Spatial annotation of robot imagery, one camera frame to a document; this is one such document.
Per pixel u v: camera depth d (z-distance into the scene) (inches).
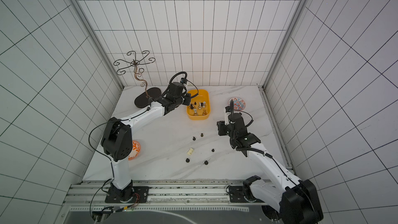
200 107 41.6
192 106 41.8
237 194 28.6
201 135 36.3
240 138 24.0
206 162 32.6
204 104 41.8
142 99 44.1
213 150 34.4
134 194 28.1
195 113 39.9
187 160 32.7
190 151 33.8
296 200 15.4
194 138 36.2
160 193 29.3
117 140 19.4
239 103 42.2
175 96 27.9
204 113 40.0
